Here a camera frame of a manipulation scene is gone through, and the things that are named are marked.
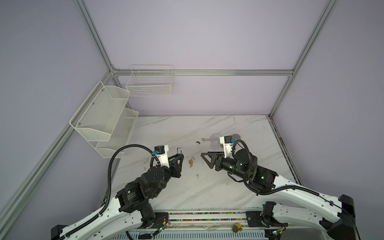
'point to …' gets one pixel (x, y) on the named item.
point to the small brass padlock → (191, 161)
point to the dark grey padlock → (179, 150)
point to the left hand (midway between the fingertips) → (181, 157)
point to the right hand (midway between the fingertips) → (203, 154)
